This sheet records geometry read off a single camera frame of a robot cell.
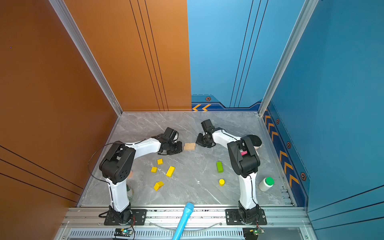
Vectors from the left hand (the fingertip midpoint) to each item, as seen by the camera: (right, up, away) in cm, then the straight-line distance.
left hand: (183, 148), depth 97 cm
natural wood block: (+4, +2, +2) cm, 4 cm away
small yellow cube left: (-17, -11, -8) cm, 22 cm away
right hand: (+9, +3, +2) cm, 9 cm away
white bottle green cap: (+44, -15, -22) cm, 51 cm away
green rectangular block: (+23, -10, -8) cm, 26 cm away
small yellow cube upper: (-14, -7, -5) cm, 17 cm away
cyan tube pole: (+4, -27, -25) cm, 37 cm away
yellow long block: (-7, -12, -9) cm, 17 cm away
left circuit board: (-27, -36, -26) cm, 52 cm away
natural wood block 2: (+3, 0, +1) cm, 4 cm away
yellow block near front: (-13, -18, -15) cm, 27 cm away
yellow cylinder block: (+22, -17, -15) cm, 32 cm away
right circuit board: (+35, -36, -27) cm, 57 cm away
